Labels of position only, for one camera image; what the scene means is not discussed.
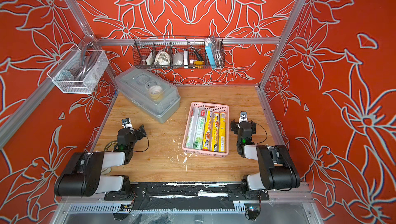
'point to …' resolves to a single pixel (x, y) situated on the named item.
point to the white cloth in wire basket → (162, 58)
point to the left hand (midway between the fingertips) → (135, 125)
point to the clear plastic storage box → (147, 93)
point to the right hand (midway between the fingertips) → (241, 119)
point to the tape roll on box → (156, 93)
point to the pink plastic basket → (214, 107)
